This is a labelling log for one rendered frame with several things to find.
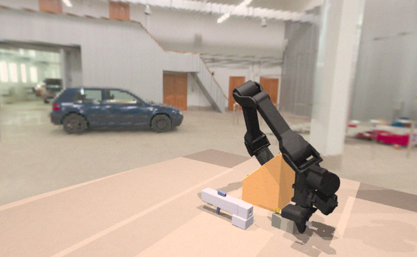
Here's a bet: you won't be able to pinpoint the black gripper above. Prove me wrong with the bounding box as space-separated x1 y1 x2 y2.
281 181 318 233

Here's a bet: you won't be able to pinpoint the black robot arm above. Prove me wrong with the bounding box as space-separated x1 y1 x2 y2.
233 80 340 216

